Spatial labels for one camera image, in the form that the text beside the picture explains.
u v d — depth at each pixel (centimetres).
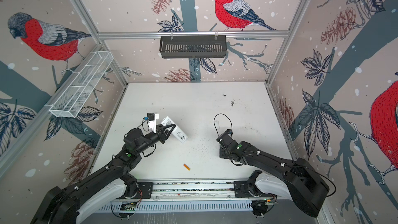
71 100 71
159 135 67
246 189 73
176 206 70
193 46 107
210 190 76
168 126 73
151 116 68
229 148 65
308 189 41
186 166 81
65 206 40
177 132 77
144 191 73
